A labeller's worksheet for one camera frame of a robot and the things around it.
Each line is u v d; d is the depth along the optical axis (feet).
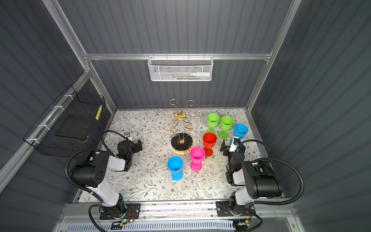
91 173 1.56
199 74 3.00
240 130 3.00
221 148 2.75
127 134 2.77
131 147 2.59
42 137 2.02
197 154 2.77
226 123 3.23
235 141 2.44
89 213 2.20
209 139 3.00
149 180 2.77
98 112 2.72
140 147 2.99
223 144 2.77
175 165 2.62
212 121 3.09
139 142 2.99
